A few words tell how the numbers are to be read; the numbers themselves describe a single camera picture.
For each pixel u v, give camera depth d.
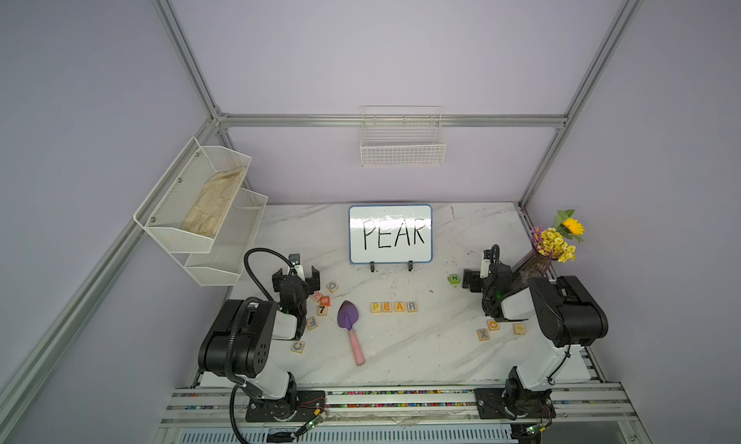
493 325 0.86
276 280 0.84
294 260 0.80
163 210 0.67
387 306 0.91
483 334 0.86
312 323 0.87
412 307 0.90
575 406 0.75
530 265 0.86
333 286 0.96
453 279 0.97
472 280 0.91
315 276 0.88
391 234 0.98
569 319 0.48
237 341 0.44
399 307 0.91
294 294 0.71
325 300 0.93
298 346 0.82
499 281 0.77
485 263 0.88
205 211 0.77
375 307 0.91
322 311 0.90
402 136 0.94
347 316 0.88
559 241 0.78
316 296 0.93
